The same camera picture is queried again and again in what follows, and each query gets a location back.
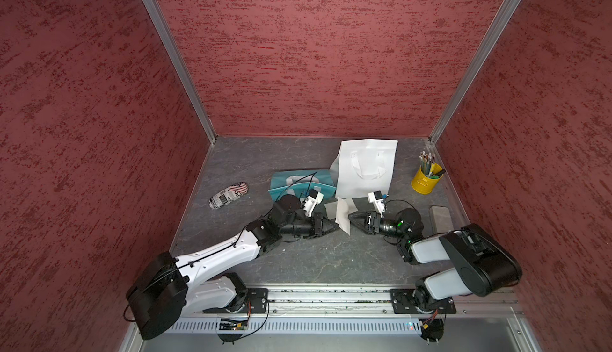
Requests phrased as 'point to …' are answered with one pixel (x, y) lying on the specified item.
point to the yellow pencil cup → (423, 184)
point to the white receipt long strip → (342, 217)
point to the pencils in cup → (430, 170)
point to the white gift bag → (362, 167)
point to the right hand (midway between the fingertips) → (348, 224)
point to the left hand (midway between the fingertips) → (337, 232)
